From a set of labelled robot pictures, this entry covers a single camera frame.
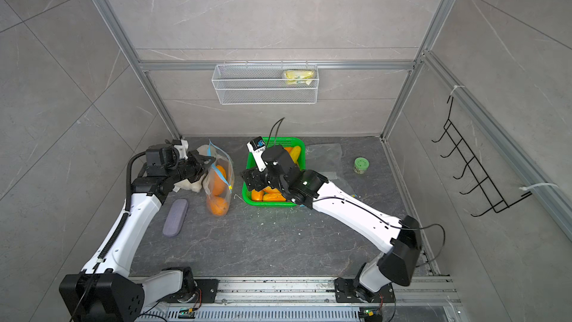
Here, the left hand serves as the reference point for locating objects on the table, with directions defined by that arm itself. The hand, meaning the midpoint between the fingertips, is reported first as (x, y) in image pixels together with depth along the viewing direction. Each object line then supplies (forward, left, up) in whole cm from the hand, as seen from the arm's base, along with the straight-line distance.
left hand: (216, 154), depth 76 cm
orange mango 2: (-1, +4, -20) cm, 21 cm away
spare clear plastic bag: (+15, -43, -24) cm, 52 cm away
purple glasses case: (-12, +21, -24) cm, 34 cm away
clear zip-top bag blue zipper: (+4, 0, -7) cm, 8 cm away
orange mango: (-12, +1, -15) cm, 19 cm away
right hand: (-8, -13, +2) cm, 15 cm away
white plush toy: (+2, +16, -24) cm, 29 cm away
